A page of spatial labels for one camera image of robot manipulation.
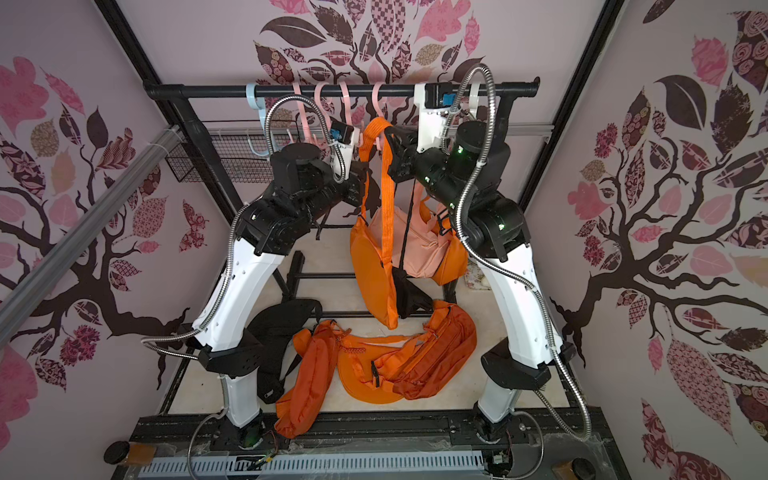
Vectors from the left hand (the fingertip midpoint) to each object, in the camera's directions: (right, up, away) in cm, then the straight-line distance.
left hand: (361, 169), depth 62 cm
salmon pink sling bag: (+15, -12, +24) cm, 30 cm away
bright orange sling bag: (+23, -20, +11) cm, 32 cm away
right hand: (+6, +4, -13) cm, 15 cm away
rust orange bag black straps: (+24, -43, +22) cm, 54 cm away
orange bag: (0, -50, +22) cm, 54 cm away
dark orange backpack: (-13, -44, +16) cm, 49 cm away
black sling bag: (+12, -30, +20) cm, 38 cm away
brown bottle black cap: (-52, -61, +2) cm, 80 cm away
